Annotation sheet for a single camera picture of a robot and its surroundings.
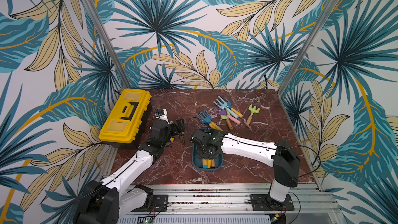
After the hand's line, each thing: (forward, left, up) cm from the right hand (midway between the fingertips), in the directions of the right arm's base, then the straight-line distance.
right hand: (200, 155), depth 81 cm
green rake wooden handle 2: (-2, -7, -6) cm, 9 cm away
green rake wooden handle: (+34, -38, -8) cm, 52 cm away
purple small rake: (+32, -17, -6) cm, 37 cm away
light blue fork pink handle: (+38, -18, -5) cm, 43 cm away
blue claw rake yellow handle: (+29, -4, -6) cm, 30 cm away
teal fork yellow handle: (+33, -24, -6) cm, 41 cm away
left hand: (+15, +12, +9) cm, 21 cm away
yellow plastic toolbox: (+18, +38, +10) cm, 43 cm away
